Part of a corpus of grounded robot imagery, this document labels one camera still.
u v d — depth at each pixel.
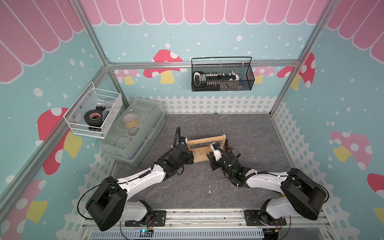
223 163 0.67
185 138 0.78
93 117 0.72
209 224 0.74
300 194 0.44
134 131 0.89
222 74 0.91
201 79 0.89
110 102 0.77
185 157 0.65
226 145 1.01
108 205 0.42
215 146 0.73
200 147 0.88
